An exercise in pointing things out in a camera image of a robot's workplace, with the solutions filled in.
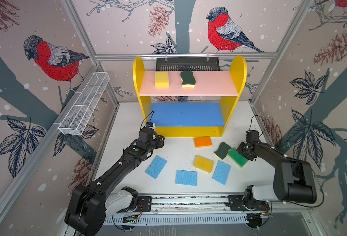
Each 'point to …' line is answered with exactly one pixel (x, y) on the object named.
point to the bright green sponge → (238, 159)
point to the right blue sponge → (221, 172)
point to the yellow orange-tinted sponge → (203, 163)
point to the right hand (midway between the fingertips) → (240, 149)
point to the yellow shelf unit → (190, 119)
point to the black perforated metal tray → (188, 64)
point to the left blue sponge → (156, 166)
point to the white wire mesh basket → (74, 121)
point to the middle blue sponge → (186, 177)
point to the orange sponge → (202, 142)
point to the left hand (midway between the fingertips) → (164, 135)
